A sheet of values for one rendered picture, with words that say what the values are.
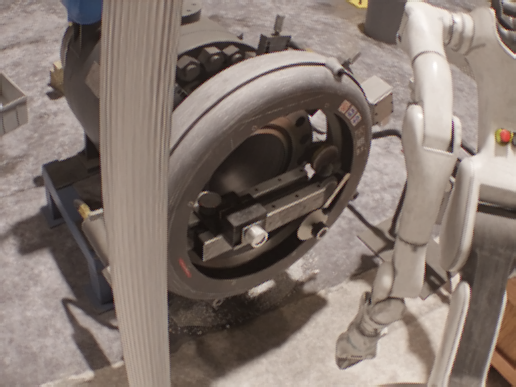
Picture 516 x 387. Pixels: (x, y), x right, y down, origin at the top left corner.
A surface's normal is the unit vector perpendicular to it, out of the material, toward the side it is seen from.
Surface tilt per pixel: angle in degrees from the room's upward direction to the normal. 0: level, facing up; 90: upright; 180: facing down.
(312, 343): 0
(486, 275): 50
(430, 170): 62
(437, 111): 43
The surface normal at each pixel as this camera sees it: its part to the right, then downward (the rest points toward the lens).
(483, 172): 0.04, -0.13
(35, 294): 0.13, -0.74
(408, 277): -0.06, 0.36
